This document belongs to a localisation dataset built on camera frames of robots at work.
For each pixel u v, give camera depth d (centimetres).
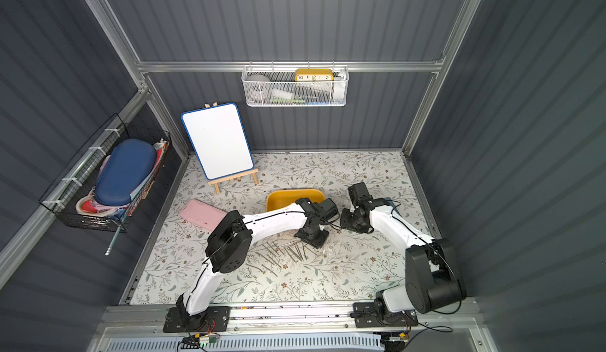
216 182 101
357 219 65
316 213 67
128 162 70
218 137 89
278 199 99
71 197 62
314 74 87
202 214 97
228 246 57
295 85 88
